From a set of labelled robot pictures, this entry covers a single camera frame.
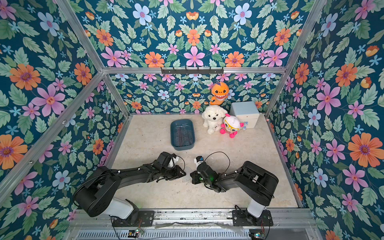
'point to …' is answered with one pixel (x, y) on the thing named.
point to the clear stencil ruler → (187, 133)
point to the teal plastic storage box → (179, 122)
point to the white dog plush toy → (213, 116)
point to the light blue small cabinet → (247, 113)
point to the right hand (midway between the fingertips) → (191, 174)
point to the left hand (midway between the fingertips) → (186, 173)
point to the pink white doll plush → (231, 125)
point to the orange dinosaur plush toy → (219, 91)
